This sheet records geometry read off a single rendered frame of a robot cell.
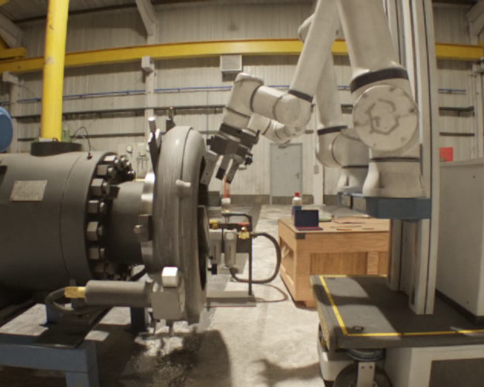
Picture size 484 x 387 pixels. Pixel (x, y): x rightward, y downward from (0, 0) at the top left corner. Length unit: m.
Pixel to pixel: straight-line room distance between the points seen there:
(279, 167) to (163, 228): 11.04
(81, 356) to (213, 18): 13.07
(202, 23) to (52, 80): 9.32
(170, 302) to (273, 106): 0.62
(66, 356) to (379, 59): 1.23
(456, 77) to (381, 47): 13.63
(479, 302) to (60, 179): 1.43
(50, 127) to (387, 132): 4.51
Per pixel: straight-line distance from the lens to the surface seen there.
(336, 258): 2.13
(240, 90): 1.03
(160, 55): 12.84
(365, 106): 0.84
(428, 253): 1.23
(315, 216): 2.24
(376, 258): 2.21
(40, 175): 1.31
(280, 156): 11.98
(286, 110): 0.95
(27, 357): 1.28
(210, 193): 1.20
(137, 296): 1.00
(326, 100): 1.65
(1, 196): 1.35
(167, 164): 1.05
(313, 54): 1.12
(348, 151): 1.48
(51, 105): 4.98
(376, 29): 0.93
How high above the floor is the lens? 0.76
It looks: 2 degrees down
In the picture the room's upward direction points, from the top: straight up
